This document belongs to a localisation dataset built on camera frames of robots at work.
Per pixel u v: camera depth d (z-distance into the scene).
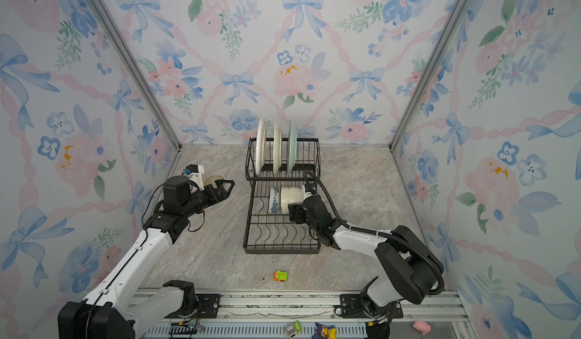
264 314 0.73
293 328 0.68
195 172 0.71
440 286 0.42
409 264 0.44
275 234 0.89
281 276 0.78
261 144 0.72
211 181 0.71
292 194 0.88
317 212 0.67
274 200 0.88
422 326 0.69
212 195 0.69
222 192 0.70
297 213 0.78
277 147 0.73
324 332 0.68
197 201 0.67
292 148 0.71
